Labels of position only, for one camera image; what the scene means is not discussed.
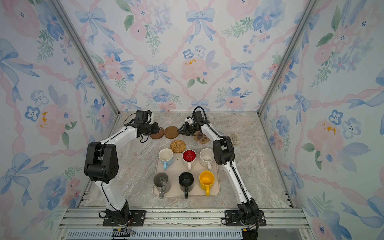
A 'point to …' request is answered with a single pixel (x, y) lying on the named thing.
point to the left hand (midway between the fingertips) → (159, 126)
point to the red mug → (189, 158)
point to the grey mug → (162, 181)
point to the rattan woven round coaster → (178, 146)
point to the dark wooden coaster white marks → (158, 135)
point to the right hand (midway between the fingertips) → (178, 130)
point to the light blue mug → (166, 156)
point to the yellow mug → (206, 181)
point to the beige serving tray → (178, 167)
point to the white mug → (206, 158)
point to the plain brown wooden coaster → (171, 132)
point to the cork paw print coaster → (202, 139)
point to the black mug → (186, 180)
